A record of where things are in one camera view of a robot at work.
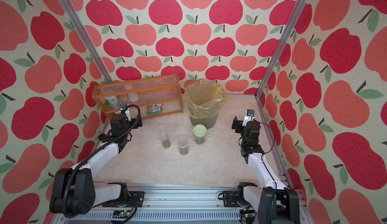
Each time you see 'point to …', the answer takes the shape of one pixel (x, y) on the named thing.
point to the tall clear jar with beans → (162, 132)
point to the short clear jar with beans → (184, 147)
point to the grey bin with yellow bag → (203, 99)
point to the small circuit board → (121, 214)
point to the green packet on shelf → (153, 108)
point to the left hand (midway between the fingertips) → (133, 116)
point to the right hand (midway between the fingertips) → (246, 121)
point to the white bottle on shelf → (133, 97)
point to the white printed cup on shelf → (113, 101)
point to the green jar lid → (199, 130)
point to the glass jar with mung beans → (200, 140)
